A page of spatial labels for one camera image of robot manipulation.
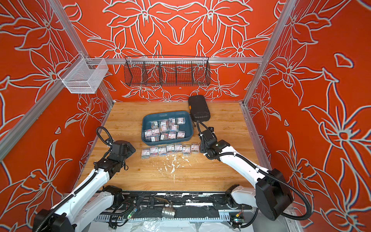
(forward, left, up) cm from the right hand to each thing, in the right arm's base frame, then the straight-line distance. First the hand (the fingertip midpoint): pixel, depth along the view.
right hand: (205, 144), depth 85 cm
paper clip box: (0, +12, -6) cm, 13 cm away
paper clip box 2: (+11, +16, -6) cm, 20 cm away
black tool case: (+34, +3, -4) cm, 35 cm away
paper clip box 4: (+23, +16, -5) cm, 28 cm away
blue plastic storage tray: (+16, +26, -5) cm, 31 cm away
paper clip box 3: (+9, +22, -5) cm, 24 cm away
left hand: (-3, +48, 0) cm, 48 cm away
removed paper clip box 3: (-2, +27, -7) cm, 28 cm away
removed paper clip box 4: (0, +22, -6) cm, 23 cm away
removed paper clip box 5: (+1, +17, -6) cm, 18 cm away
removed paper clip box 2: (-2, +33, -6) cm, 33 cm away
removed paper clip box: (-3, +37, -6) cm, 38 cm away
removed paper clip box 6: (+1, +6, -6) cm, 8 cm away
